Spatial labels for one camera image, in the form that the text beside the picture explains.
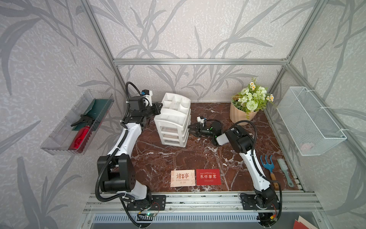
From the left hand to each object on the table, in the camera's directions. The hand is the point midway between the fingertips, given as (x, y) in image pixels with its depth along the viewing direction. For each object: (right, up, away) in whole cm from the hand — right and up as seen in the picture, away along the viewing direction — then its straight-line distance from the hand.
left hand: (163, 106), depth 85 cm
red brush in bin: (-28, -16, -27) cm, 42 cm away
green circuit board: (-3, -55, -15) cm, 57 cm away
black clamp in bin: (-33, -7, -19) cm, 39 cm away
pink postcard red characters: (+12, -42, -3) cm, 44 cm away
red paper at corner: (+68, -58, -18) cm, 91 cm away
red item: (+26, -42, -3) cm, 49 cm away
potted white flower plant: (+50, 0, +2) cm, 50 cm away
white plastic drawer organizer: (+7, -8, -1) cm, 11 cm away
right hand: (+15, -15, +11) cm, 24 cm away
